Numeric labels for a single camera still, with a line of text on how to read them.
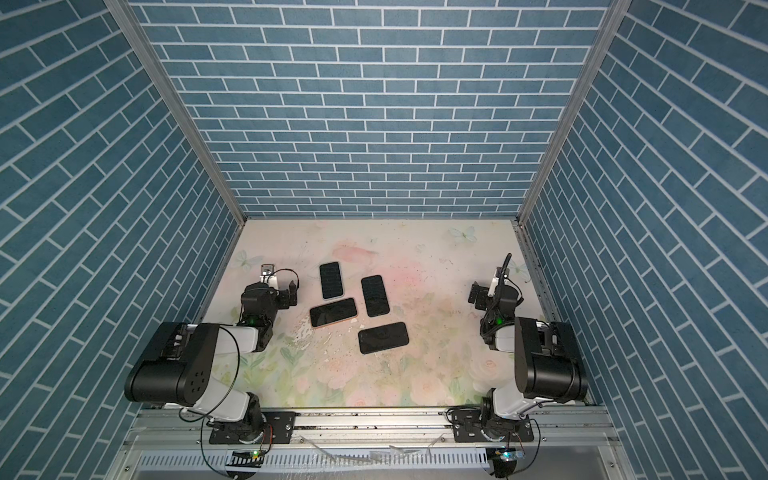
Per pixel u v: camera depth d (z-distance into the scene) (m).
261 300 0.73
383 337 0.91
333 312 0.93
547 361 0.46
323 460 0.70
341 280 1.02
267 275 0.80
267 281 0.80
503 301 0.72
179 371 0.44
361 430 0.75
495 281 0.85
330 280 1.03
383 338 0.90
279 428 0.74
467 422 0.74
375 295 0.97
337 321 0.92
